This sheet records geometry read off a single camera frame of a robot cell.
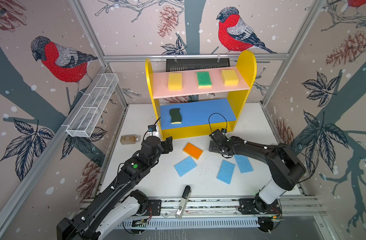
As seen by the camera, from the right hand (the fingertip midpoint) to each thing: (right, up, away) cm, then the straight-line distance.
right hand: (215, 150), depth 93 cm
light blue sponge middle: (+4, -10, -8) cm, 14 cm away
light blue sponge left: (-19, -8, -5) cm, 22 cm away
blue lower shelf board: (-12, +23, +1) cm, 26 cm away
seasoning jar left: (-55, +7, +3) cm, 56 cm away
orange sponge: (-15, 0, 0) cm, 15 cm away
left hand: (-29, +11, -18) cm, 36 cm away
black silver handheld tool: (-22, -24, -23) cm, 40 cm away
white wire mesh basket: (-69, +21, -20) cm, 75 cm away
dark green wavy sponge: (-25, +22, 0) cm, 33 cm away
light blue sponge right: (+16, -7, -5) cm, 18 cm away
